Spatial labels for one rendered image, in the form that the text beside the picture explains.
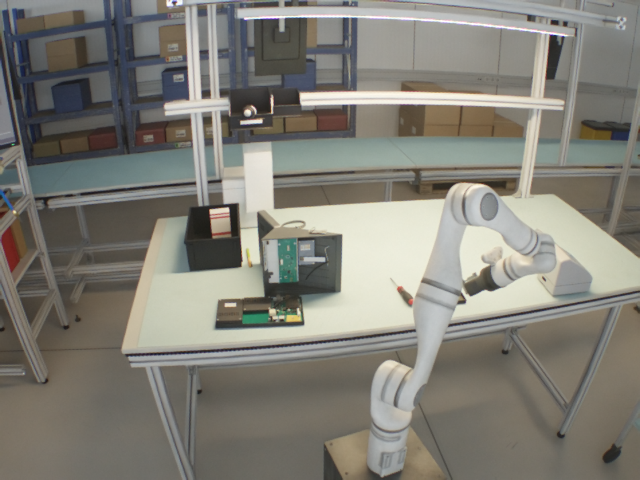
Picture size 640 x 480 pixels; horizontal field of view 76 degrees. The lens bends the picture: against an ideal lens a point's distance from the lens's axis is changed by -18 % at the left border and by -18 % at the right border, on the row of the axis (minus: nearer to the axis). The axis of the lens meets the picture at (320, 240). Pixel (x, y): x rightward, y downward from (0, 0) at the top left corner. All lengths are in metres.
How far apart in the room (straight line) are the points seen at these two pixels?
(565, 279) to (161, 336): 1.31
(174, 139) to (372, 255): 3.61
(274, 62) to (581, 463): 2.92
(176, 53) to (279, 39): 2.05
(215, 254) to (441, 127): 3.55
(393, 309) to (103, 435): 1.68
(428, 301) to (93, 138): 4.65
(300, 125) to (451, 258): 4.19
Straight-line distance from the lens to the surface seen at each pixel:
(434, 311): 1.00
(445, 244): 1.04
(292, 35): 3.13
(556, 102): 2.40
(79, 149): 5.40
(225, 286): 1.63
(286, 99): 1.92
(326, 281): 1.57
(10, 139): 2.12
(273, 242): 1.48
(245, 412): 2.55
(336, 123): 5.18
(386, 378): 1.02
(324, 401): 2.58
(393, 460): 1.20
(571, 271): 1.71
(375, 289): 1.60
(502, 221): 1.08
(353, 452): 1.29
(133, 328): 1.51
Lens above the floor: 1.88
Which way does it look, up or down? 28 degrees down
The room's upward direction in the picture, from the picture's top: straight up
